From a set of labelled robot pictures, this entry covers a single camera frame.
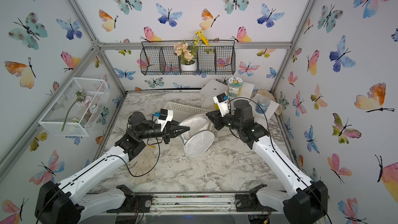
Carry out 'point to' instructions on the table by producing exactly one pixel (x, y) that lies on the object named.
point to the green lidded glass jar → (235, 86)
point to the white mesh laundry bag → (201, 135)
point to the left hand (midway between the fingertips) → (188, 127)
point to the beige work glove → (144, 166)
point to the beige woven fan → (267, 94)
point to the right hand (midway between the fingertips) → (210, 112)
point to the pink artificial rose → (82, 99)
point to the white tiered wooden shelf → (211, 88)
